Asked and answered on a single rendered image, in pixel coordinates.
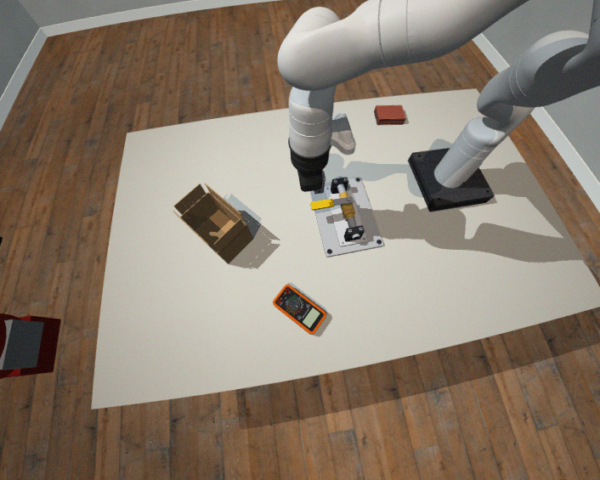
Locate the reddish-brown block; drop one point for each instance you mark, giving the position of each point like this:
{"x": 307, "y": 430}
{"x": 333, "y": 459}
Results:
{"x": 389, "y": 115}

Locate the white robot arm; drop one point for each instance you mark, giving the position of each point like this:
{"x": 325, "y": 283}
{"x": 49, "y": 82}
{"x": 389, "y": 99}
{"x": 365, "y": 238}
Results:
{"x": 386, "y": 33}

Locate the brown cardboard box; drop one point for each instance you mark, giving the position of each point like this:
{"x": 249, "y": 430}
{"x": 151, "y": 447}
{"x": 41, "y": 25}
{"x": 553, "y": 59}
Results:
{"x": 212, "y": 220}

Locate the orange digital multimeter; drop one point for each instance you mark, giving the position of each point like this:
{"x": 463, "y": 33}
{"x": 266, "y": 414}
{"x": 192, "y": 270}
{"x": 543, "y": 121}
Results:
{"x": 299, "y": 308}

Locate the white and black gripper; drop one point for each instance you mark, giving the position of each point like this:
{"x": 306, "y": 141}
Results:
{"x": 310, "y": 154}

